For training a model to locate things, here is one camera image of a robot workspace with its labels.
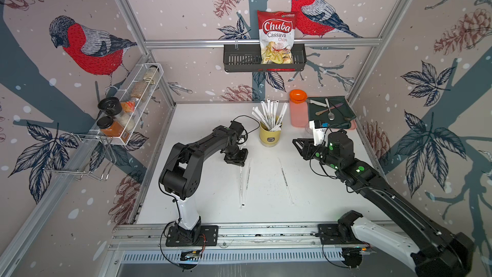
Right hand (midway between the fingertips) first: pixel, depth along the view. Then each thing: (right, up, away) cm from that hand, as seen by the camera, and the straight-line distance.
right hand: (294, 139), depth 74 cm
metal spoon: (+31, +10, +40) cm, 51 cm away
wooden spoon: (+26, +12, +41) cm, 50 cm away
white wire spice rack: (-66, +18, +2) cm, 68 cm away
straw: (-1, -22, +13) cm, 26 cm away
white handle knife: (+24, +18, +45) cm, 54 cm away
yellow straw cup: (-8, -2, +18) cm, 20 cm away
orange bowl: (+12, +22, +44) cm, 51 cm away
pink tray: (+12, +10, +40) cm, 43 cm away
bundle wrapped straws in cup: (-8, +9, +20) cm, 24 cm away
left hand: (-20, -12, +15) cm, 28 cm away
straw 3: (-19, -22, +13) cm, 32 cm away
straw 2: (-22, -23, +9) cm, 33 cm away
